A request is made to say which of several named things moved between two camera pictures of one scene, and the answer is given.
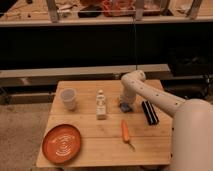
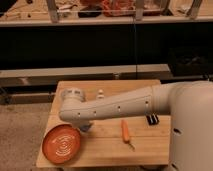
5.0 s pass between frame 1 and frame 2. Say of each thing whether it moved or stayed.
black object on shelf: stayed
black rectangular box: stayed
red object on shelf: stayed
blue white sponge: moved
